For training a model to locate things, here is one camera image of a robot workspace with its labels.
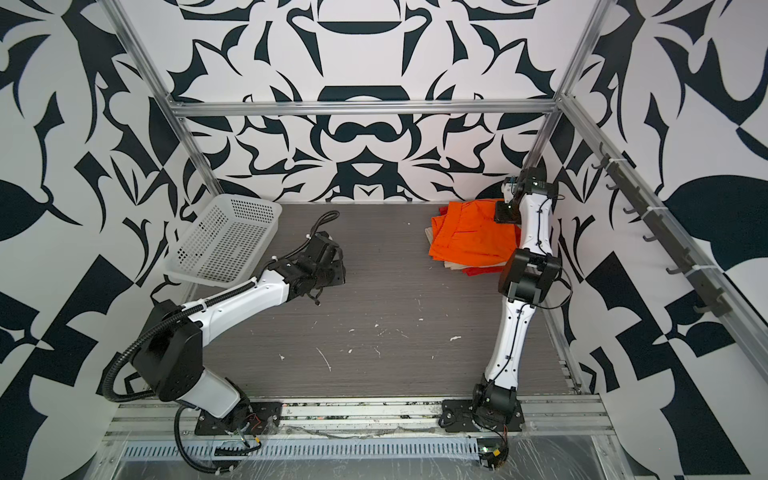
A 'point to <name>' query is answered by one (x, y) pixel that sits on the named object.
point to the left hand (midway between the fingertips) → (344, 265)
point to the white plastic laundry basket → (224, 244)
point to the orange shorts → (468, 234)
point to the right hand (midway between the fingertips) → (510, 211)
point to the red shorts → (473, 272)
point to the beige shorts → (458, 266)
